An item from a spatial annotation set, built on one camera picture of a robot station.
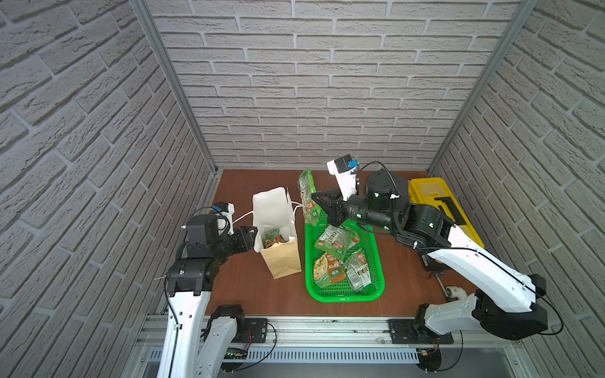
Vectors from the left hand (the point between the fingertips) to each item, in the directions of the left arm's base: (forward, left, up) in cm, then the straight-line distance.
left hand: (246, 225), depth 70 cm
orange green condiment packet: (-5, -30, -23) cm, 38 cm away
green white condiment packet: (+6, -31, -22) cm, 39 cm away
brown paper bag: (+7, -6, -19) cm, 21 cm away
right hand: (-2, -21, +17) cm, 27 cm away
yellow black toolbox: (+20, -69, -7) cm, 72 cm away
